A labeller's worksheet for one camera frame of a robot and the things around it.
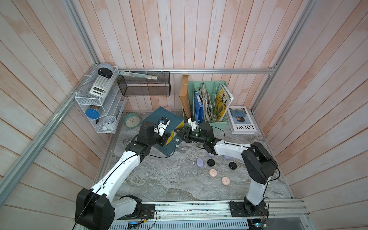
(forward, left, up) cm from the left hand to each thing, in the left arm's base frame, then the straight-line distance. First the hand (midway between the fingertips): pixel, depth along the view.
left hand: (165, 133), depth 81 cm
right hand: (+1, -5, -1) cm, 5 cm away
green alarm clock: (+21, +27, -13) cm, 37 cm away
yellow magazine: (+31, -40, -1) cm, 50 cm away
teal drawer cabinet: (+9, -6, -1) cm, 10 cm away
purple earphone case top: (-14, -24, +1) cm, 28 cm away
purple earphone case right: (-19, -29, +9) cm, 36 cm away
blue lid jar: (+6, +39, +11) cm, 41 cm away
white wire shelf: (+15, +32, +8) cm, 36 cm away
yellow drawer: (0, -5, -1) cm, 5 cm away
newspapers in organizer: (+23, -27, 0) cm, 36 cm away
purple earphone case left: (-10, -21, -18) cm, 29 cm away
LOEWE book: (+25, -55, -17) cm, 63 cm away
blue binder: (+21, -21, 0) cm, 29 cm away
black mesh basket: (+42, +28, +2) cm, 50 cm away
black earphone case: (-9, -28, -20) cm, 36 cm away
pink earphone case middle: (-16, -29, -19) cm, 38 cm away
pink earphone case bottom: (-21, -35, -18) cm, 45 cm away
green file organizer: (+43, -32, +1) cm, 53 cm away
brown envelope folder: (+19, -11, +12) cm, 25 cm away
